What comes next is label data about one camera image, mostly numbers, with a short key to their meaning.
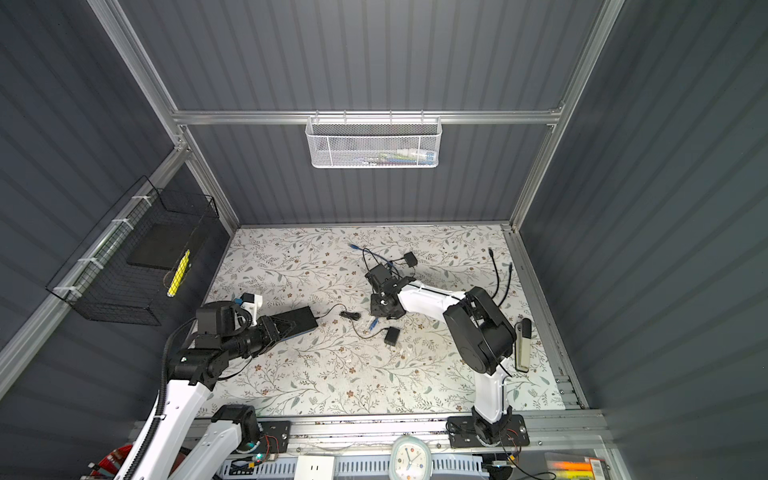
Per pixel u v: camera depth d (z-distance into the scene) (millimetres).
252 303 708
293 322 747
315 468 667
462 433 727
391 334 895
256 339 651
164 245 785
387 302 693
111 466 597
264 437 726
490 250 1123
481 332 515
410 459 687
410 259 1084
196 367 509
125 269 708
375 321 936
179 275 711
